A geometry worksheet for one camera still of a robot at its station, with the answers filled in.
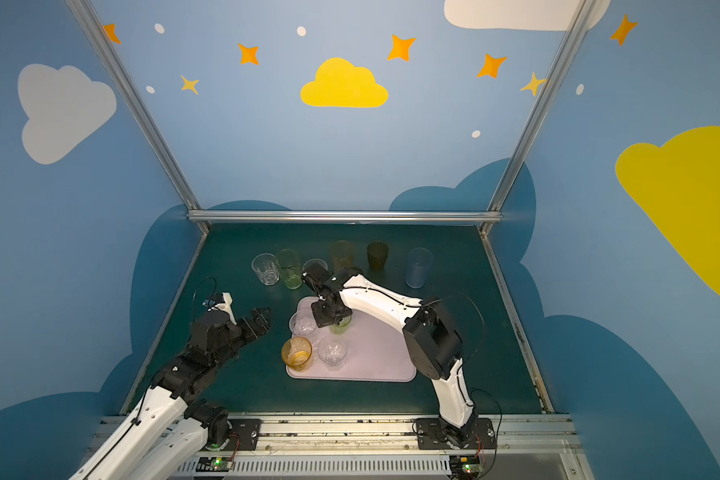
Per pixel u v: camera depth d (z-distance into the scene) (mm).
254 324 706
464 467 713
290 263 988
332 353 880
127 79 801
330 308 739
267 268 1046
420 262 991
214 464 706
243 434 749
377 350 905
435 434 746
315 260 988
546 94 832
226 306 708
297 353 864
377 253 1042
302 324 930
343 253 957
